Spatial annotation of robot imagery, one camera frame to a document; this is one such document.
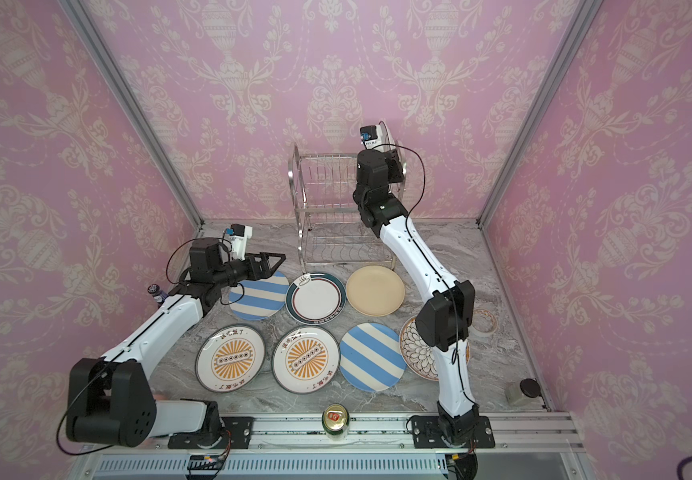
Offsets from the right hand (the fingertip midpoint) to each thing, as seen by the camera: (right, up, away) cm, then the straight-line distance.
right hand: (400, 152), depth 77 cm
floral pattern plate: (+7, -56, +9) cm, 57 cm away
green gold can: (-16, -64, -10) cm, 67 cm away
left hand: (-33, -28, +5) cm, 44 cm away
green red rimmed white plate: (-24, -41, +21) cm, 52 cm away
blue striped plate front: (-7, -56, +9) cm, 57 cm away
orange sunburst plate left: (-48, -57, +9) cm, 75 cm away
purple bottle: (-64, -37, +2) cm, 74 cm away
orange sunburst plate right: (-26, -57, +9) cm, 63 cm away
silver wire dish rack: (-22, -17, +40) cm, 49 cm away
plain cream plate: (-5, -39, +25) cm, 46 cm away
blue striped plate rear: (-43, -41, +20) cm, 63 cm away
